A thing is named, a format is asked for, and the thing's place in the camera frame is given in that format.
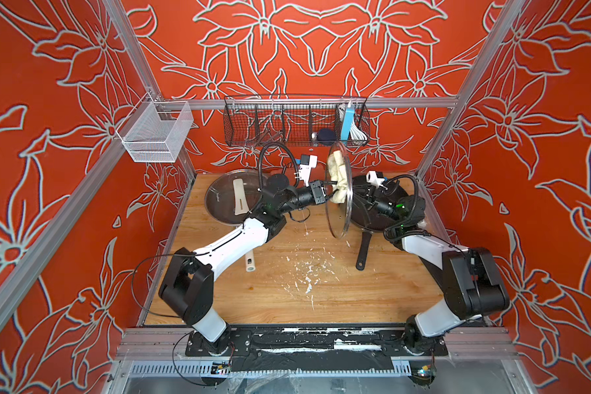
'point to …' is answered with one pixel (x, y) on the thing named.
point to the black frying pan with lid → (373, 209)
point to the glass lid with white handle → (232, 195)
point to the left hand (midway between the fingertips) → (344, 186)
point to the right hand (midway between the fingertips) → (343, 195)
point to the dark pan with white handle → (250, 261)
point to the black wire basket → (297, 121)
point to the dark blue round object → (326, 136)
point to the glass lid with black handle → (339, 214)
